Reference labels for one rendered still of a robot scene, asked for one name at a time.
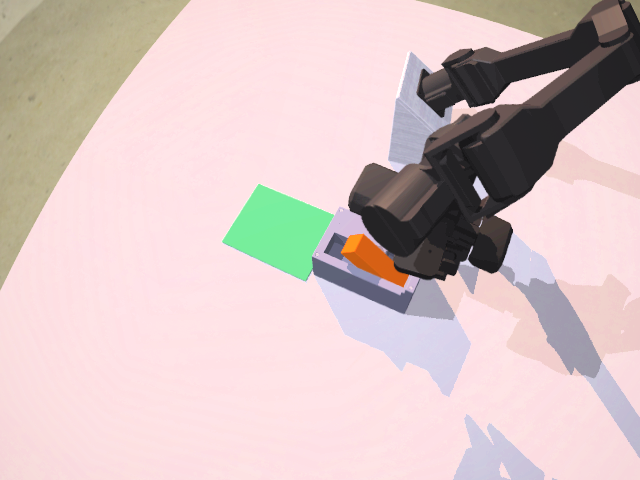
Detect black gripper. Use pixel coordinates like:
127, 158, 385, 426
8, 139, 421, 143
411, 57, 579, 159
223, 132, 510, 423
348, 162, 513, 274

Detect orange l-shaped part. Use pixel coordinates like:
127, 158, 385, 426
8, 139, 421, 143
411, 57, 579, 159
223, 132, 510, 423
341, 234, 409, 288

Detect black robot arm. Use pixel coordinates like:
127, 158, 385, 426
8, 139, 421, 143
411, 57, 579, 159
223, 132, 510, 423
361, 0, 640, 281

